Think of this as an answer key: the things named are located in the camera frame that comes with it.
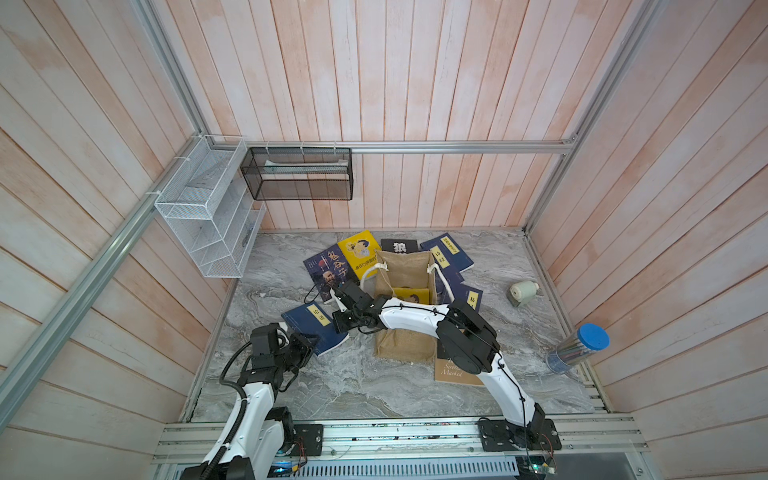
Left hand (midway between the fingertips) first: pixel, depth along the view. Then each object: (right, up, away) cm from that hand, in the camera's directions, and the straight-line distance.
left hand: (320, 341), depth 85 cm
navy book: (+46, +27, +27) cm, 59 cm away
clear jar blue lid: (+67, +5, -15) cm, 69 cm away
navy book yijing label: (+48, +11, +14) cm, 51 cm away
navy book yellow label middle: (+43, +22, +22) cm, 53 cm away
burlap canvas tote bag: (+28, +21, +1) cm, 34 cm away
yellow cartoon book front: (+29, +12, +10) cm, 33 cm away
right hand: (+2, +3, +9) cm, 10 cm away
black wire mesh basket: (-11, +54, +18) cm, 59 cm away
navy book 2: (-4, +5, +7) cm, 10 cm away
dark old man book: (-1, +20, +22) cm, 29 cm away
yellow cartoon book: (+10, +27, +26) cm, 39 cm away
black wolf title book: (+25, +29, +28) cm, 48 cm away
